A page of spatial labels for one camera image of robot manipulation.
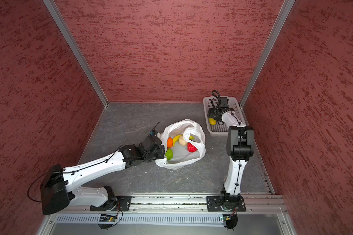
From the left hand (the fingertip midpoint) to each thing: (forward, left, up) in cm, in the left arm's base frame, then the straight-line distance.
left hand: (164, 154), depth 79 cm
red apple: (+8, -16, -8) cm, 19 cm away
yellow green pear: (+6, -15, +8) cm, 18 cm away
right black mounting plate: (-22, -27, -12) cm, 37 cm away
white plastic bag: (+7, -16, +10) cm, 20 cm away
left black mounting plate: (-23, +24, -11) cm, 34 cm away
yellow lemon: (+29, -32, -8) cm, 44 cm away
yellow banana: (+16, -6, -11) cm, 20 cm away
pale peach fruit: (+12, -10, -8) cm, 17 cm away
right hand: (+32, -32, -5) cm, 45 cm away
